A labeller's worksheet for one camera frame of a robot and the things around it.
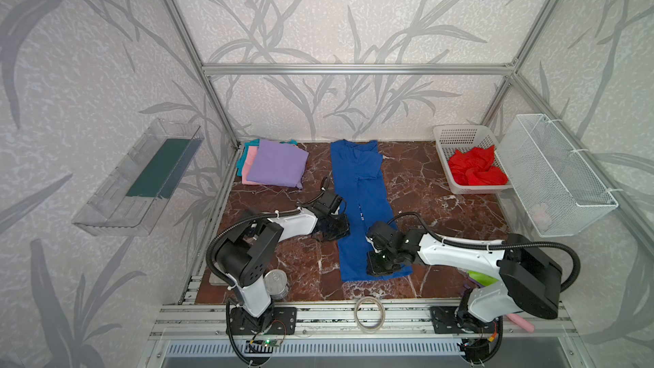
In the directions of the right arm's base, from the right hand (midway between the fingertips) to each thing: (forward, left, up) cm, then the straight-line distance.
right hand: (365, 264), depth 81 cm
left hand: (+14, +3, -1) cm, 14 cm away
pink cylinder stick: (-16, -44, -1) cm, 47 cm away
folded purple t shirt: (+41, +35, +1) cm, 54 cm away
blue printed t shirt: (+41, +1, -5) cm, 41 cm away
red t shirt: (+40, -48, +1) cm, 62 cm away
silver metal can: (-7, +28, +2) cm, 28 cm away
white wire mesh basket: (+10, -47, +30) cm, 57 cm away
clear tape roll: (-18, -2, -2) cm, 18 cm away
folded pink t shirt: (+44, +49, 0) cm, 65 cm away
